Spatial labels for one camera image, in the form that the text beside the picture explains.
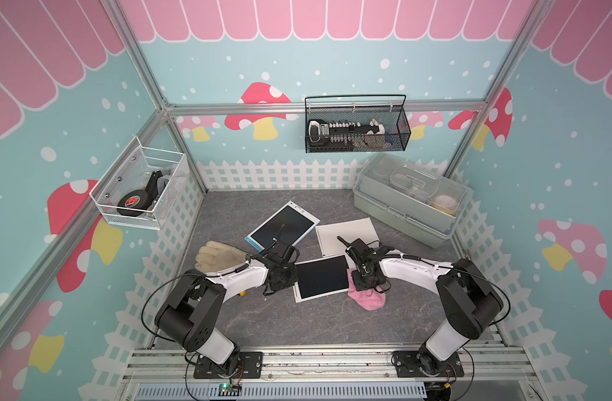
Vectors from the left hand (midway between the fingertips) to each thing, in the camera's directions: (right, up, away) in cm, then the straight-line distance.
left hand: (294, 285), depth 90 cm
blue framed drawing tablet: (-3, +21, +19) cm, 28 cm away
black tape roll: (-43, +30, -20) cm, 56 cm away
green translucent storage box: (+46, +31, +1) cm, 56 cm away
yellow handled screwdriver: (-18, -2, -3) cm, 18 cm away
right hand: (+25, 0, 0) cm, 25 cm away
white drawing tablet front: (+24, +19, +16) cm, 34 cm away
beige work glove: (-30, +9, +6) cm, 32 cm away
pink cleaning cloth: (+26, -3, -7) cm, 27 cm away
